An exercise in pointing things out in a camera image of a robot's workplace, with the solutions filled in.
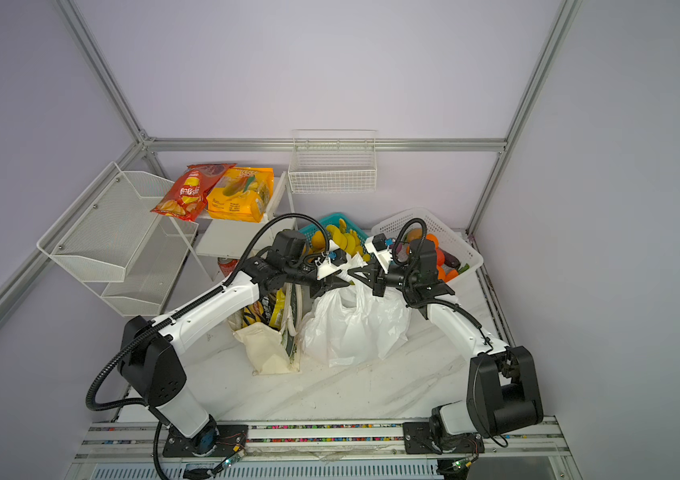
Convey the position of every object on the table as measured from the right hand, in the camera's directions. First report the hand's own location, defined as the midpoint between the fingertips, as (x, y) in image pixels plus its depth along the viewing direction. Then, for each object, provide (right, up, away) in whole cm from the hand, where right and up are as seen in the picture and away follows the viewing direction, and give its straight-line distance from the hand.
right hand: (351, 271), depth 75 cm
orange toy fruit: (+32, +11, +36) cm, 49 cm away
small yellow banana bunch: (-1, +9, +26) cm, 27 cm away
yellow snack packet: (-20, -13, +4) cm, 25 cm away
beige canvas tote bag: (-21, -21, +3) cm, 30 cm away
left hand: (-2, -2, +2) cm, 3 cm away
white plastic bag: (-1, -14, +1) cm, 14 cm away
